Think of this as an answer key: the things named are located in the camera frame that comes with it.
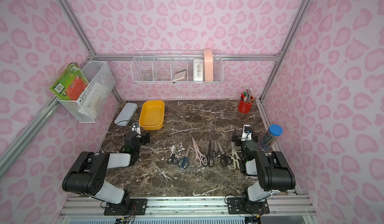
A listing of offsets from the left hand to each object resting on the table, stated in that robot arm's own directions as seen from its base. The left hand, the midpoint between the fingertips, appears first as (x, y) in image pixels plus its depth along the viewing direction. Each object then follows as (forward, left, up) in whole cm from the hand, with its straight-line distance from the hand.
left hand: (139, 129), depth 94 cm
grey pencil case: (+17, +16, -6) cm, 24 cm away
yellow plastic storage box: (+15, -4, -5) cm, 16 cm away
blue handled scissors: (-18, -29, -8) cm, 35 cm away
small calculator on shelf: (+27, -26, +21) cm, 43 cm away
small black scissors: (-17, -53, -7) cm, 56 cm away
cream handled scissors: (-17, -58, -6) cm, 61 cm away
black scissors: (-18, -44, -7) cm, 49 cm away
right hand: (-2, -64, +4) cm, 64 cm away
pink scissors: (-16, -38, -6) cm, 42 cm away
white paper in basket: (+5, +21, +20) cm, 29 cm away
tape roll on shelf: (+27, -5, +19) cm, 33 cm away
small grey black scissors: (-16, -22, -8) cm, 28 cm away
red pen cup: (+23, -72, -2) cm, 75 cm away
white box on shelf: (+27, -37, +24) cm, 52 cm away
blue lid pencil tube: (-9, -77, +12) cm, 79 cm away
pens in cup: (+25, -72, +3) cm, 77 cm away
